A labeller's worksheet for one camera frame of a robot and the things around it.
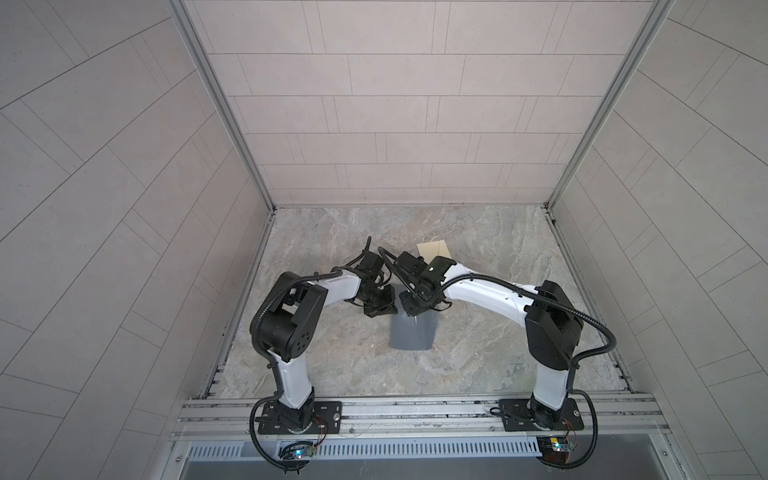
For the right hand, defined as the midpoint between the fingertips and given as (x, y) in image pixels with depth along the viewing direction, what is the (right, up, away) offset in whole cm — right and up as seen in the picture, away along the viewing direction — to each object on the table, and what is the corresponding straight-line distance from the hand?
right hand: (408, 311), depth 84 cm
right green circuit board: (+33, -27, -16) cm, 46 cm away
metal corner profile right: (+59, +55, +8) cm, 81 cm away
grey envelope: (+1, -7, +1) cm, 7 cm away
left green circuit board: (-25, -26, -20) cm, 41 cm away
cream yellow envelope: (+8, +16, +21) cm, 28 cm away
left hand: (-1, 0, +7) cm, 7 cm away
